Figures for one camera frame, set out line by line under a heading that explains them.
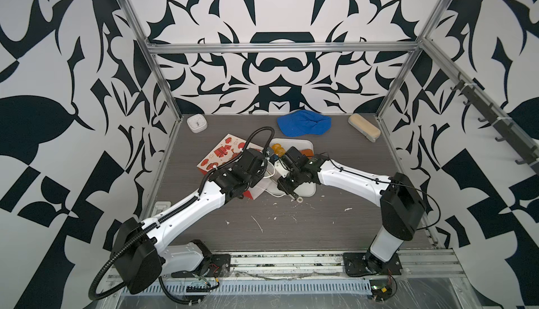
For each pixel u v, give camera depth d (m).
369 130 1.10
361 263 0.74
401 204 0.46
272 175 0.74
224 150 0.90
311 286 0.71
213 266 0.72
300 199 0.79
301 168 0.65
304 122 1.14
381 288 0.71
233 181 0.56
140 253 0.39
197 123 1.12
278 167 0.77
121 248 0.37
